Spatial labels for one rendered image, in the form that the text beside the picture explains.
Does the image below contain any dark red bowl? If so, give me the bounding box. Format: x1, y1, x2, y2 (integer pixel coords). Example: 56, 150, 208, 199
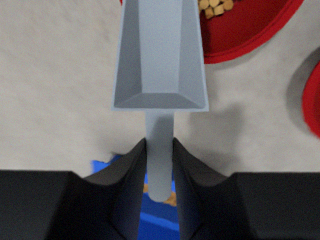
300, 60, 320, 142
199, 0, 305, 64

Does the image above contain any grey scoop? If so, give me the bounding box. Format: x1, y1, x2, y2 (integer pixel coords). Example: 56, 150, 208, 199
111, 0, 209, 202

